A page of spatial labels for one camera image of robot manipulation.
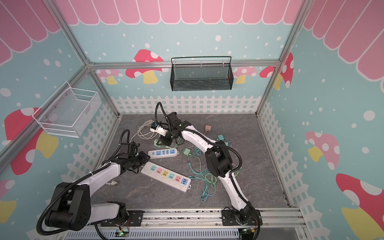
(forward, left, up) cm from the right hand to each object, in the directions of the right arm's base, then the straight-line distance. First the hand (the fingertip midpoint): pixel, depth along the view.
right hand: (159, 140), depth 89 cm
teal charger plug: (+11, -39, -12) cm, 43 cm away
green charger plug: (-3, +2, 0) cm, 3 cm away
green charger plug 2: (-1, -16, -12) cm, 20 cm away
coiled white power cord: (+16, +16, -13) cm, 26 cm away
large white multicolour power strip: (-18, -5, -10) cm, 22 cm away
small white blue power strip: (-3, +2, -11) cm, 12 cm away
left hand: (-8, +7, -9) cm, 14 cm away
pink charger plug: (+18, -31, -11) cm, 37 cm away
